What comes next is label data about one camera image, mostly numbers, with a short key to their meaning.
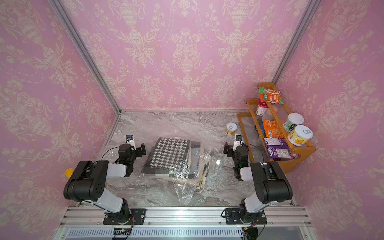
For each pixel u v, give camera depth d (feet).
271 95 2.75
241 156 2.34
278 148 2.61
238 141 2.63
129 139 2.71
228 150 2.83
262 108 2.99
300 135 2.12
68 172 2.05
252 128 3.56
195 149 2.81
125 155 2.44
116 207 2.07
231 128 3.37
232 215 2.43
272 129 2.83
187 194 2.32
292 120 2.27
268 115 2.91
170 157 2.61
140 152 2.87
